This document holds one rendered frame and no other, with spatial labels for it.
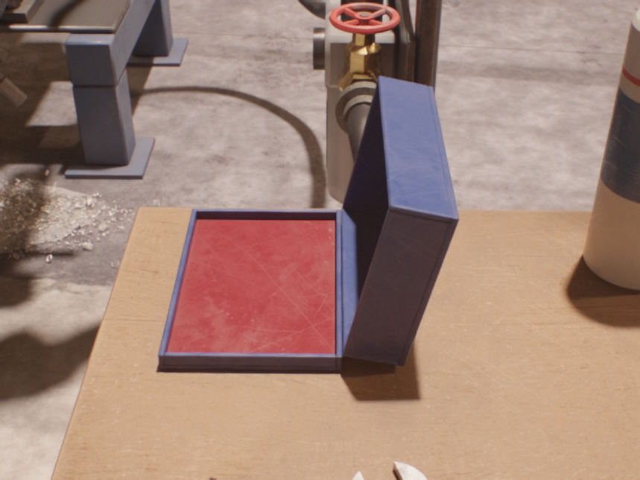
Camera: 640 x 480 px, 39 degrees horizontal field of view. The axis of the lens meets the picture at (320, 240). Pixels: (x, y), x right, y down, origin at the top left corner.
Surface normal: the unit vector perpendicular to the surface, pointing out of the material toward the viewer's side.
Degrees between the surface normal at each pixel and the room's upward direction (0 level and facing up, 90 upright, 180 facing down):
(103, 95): 90
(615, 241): 90
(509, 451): 0
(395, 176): 12
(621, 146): 90
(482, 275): 0
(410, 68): 90
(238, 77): 0
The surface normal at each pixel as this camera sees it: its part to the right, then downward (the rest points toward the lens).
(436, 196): 0.22, -0.79
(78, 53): -0.01, 0.58
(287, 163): 0.00, -0.82
